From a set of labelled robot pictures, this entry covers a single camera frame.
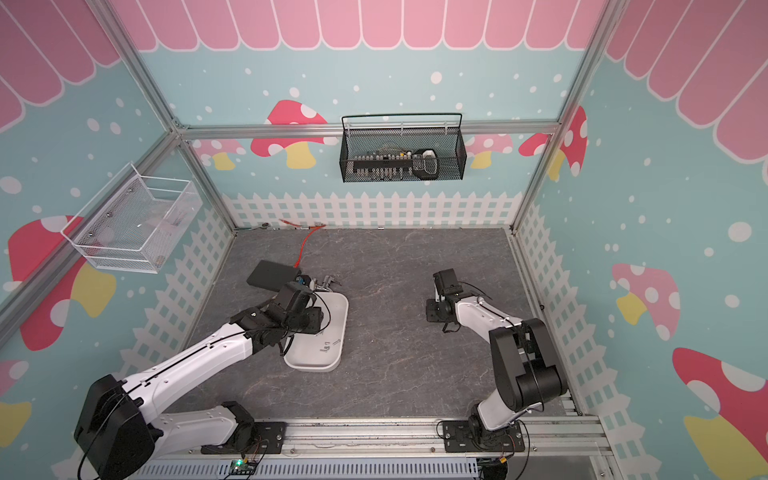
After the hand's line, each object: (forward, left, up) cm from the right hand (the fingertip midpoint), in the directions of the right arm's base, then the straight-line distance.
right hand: (436, 310), depth 95 cm
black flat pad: (+15, +57, -1) cm, 59 cm away
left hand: (-7, +35, +9) cm, 37 cm away
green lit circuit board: (-40, +52, -4) cm, 66 cm away
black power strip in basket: (+31, +4, +33) cm, 45 cm away
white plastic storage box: (-12, +35, -2) cm, 37 cm away
